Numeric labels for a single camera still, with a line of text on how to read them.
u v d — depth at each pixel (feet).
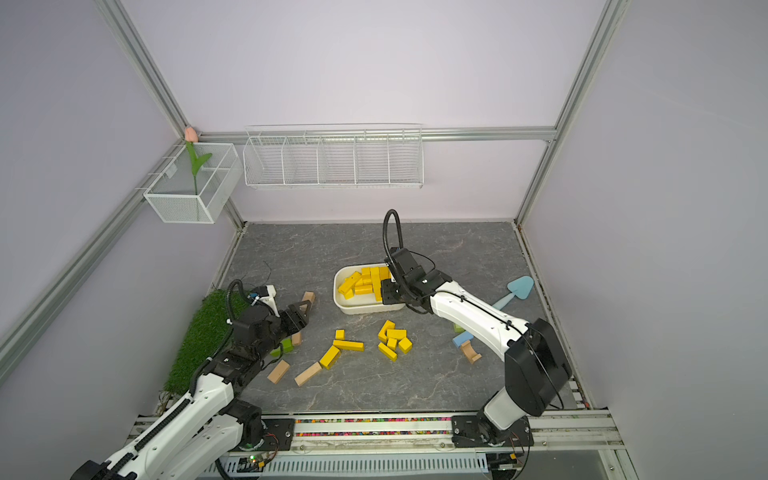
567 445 2.43
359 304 3.09
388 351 2.79
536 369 1.41
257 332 2.04
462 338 2.91
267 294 2.41
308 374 2.71
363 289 3.23
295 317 2.39
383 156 3.51
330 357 2.78
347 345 2.85
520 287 3.31
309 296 3.18
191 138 2.92
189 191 2.85
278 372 2.71
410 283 2.00
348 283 3.24
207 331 2.94
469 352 2.83
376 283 3.25
